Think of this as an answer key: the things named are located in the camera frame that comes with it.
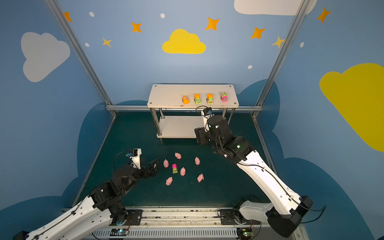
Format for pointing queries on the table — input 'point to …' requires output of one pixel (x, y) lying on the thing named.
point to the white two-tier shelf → (163, 96)
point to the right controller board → (246, 232)
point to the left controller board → (119, 232)
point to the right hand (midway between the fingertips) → (203, 128)
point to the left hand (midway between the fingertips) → (155, 160)
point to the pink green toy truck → (174, 168)
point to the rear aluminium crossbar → (116, 108)
